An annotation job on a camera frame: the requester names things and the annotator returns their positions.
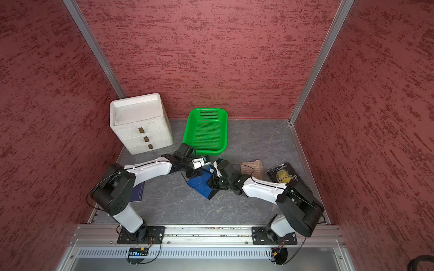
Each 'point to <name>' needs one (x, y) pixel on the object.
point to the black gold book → (285, 173)
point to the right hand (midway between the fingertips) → (207, 186)
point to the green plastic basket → (206, 130)
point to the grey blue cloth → (199, 182)
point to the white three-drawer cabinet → (141, 123)
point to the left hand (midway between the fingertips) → (198, 169)
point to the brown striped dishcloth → (254, 169)
